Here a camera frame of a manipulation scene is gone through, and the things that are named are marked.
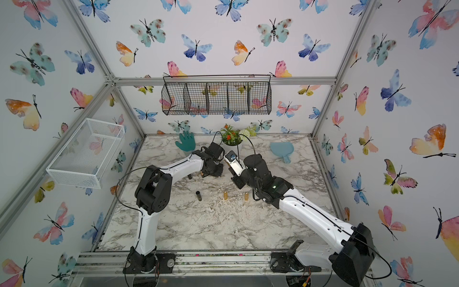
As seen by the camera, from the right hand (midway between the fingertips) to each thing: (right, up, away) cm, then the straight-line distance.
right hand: (234, 164), depth 74 cm
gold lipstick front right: (+6, -17, +16) cm, 24 cm away
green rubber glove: (-32, +12, +44) cm, 56 cm away
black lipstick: (-18, -17, +15) cm, 29 cm away
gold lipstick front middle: (-5, -17, +16) cm, 24 cm away
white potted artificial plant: (-1, +12, +25) cm, 27 cm away
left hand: (-8, -5, +25) cm, 27 cm away
